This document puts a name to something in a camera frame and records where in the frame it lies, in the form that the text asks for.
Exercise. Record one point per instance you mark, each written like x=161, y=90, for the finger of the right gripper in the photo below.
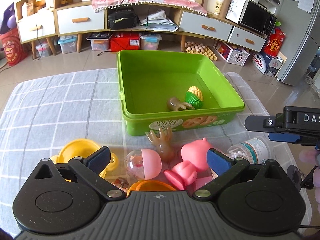
x=260, y=123
x=280, y=137

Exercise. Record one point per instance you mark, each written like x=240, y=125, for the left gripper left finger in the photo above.
x=87, y=171

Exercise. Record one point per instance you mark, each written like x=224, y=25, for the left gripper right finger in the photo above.
x=228, y=171

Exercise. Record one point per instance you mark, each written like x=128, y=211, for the yellow toy pot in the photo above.
x=84, y=148

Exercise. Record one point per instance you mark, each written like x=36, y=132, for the cotton swab jar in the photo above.
x=256, y=150

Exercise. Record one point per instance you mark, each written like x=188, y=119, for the pink pig toy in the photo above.
x=194, y=161

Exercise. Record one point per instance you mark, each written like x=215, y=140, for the pink clear capsule ball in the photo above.
x=143, y=164

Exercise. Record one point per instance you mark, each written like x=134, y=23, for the brown hand shaped toy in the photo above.
x=162, y=143

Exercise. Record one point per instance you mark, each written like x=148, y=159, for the toy corn cob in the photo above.
x=194, y=97

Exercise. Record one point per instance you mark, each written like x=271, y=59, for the brown small hand toy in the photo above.
x=174, y=104

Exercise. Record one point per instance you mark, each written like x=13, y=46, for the pink sponge block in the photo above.
x=200, y=182

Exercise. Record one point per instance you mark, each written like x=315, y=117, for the orange monkey figurine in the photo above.
x=122, y=184

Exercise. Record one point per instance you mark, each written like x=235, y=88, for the right hand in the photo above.
x=312, y=157

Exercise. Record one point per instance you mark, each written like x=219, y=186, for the white toy crate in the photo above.
x=230, y=53

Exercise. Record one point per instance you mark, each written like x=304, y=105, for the grey checked table cloth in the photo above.
x=43, y=115

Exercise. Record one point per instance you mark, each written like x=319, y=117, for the red gift bag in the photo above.
x=274, y=42

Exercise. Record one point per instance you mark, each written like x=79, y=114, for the yellow egg tray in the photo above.
x=192, y=47

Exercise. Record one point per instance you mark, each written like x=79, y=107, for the grey refrigerator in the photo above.
x=300, y=21

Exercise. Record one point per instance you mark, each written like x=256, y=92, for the green plastic cookie box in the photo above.
x=148, y=79

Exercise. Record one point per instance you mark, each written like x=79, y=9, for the black microwave oven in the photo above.
x=252, y=16

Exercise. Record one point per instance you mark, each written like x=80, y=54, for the blue lid storage bin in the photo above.
x=68, y=43

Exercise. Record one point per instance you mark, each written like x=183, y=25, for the red cardboard box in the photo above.
x=124, y=41

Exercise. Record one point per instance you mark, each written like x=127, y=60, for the clear bin blue lid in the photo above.
x=150, y=41

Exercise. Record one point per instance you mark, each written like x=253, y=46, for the black bag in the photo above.
x=122, y=19

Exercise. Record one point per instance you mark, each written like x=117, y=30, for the wooden tv cabinet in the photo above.
x=80, y=18

